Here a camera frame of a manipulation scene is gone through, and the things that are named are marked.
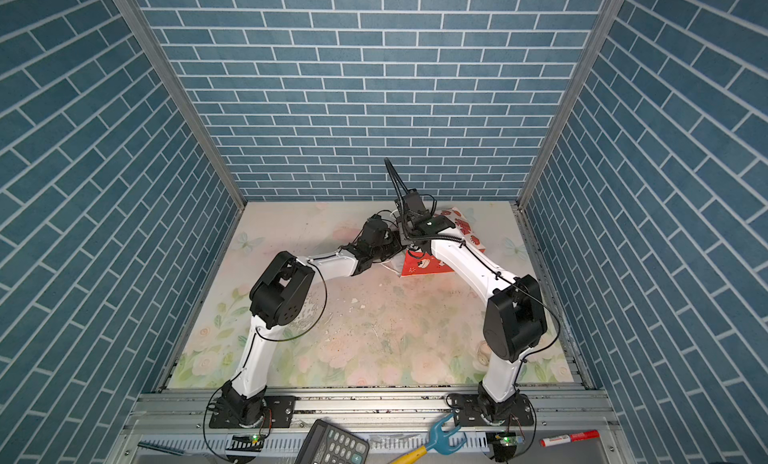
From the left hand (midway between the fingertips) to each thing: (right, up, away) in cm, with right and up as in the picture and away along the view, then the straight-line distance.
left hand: (409, 240), depth 100 cm
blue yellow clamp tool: (+6, -46, -32) cm, 56 cm away
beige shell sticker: (+20, -32, -17) cm, 41 cm away
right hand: (0, +5, -11) cm, 12 cm away
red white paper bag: (+6, -6, -8) cm, 12 cm away
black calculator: (-20, -46, -32) cm, 59 cm away
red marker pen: (+37, -46, -30) cm, 66 cm away
